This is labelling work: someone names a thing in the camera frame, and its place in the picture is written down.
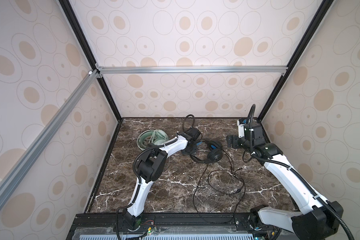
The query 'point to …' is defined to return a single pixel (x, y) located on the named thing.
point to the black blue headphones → (215, 153)
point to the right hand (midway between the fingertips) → (235, 135)
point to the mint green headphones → (155, 136)
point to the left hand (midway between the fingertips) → (197, 149)
